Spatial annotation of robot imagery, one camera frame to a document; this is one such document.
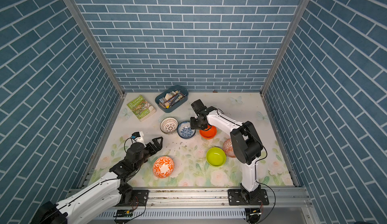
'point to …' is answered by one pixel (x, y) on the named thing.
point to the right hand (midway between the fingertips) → (193, 126)
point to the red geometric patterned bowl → (228, 148)
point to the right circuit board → (252, 211)
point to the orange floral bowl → (163, 167)
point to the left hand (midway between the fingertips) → (162, 141)
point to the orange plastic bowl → (209, 134)
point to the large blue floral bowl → (184, 130)
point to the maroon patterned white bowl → (169, 125)
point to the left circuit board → (124, 213)
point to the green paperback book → (141, 108)
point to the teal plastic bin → (171, 97)
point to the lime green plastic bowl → (215, 157)
